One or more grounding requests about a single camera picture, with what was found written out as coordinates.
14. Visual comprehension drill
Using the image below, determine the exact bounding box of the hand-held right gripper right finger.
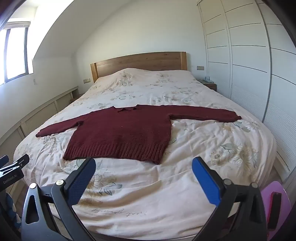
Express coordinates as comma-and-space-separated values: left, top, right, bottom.
191, 157, 269, 241

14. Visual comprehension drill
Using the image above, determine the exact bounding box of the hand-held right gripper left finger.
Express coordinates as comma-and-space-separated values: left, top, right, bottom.
21, 157, 97, 241

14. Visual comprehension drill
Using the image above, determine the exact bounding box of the dark red knitted sweater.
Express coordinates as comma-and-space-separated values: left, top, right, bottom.
35, 104, 242, 165

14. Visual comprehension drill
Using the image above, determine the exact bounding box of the floral cream duvet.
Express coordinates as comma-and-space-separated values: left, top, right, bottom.
13, 68, 278, 238

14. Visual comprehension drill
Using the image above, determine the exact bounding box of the low white slatted cabinet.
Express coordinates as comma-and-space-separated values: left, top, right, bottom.
0, 86, 79, 158

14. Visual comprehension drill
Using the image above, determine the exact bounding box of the red and black object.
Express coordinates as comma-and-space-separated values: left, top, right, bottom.
266, 192, 282, 230

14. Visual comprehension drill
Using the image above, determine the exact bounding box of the pink stool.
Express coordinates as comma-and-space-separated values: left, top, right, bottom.
261, 181, 292, 241

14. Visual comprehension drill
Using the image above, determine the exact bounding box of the wooden nightstand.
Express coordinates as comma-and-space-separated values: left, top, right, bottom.
200, 79, 218, 93

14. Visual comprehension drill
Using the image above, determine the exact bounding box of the dark framed window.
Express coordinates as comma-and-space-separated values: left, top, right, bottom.
0, 21, 31, 85

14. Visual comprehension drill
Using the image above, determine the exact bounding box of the white panelled wardrobe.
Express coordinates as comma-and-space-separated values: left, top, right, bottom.
196, 0, 296, 172

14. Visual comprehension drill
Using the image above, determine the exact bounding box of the wooden bed headboard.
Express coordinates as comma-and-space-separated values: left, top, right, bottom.
90, 51, 187, 84

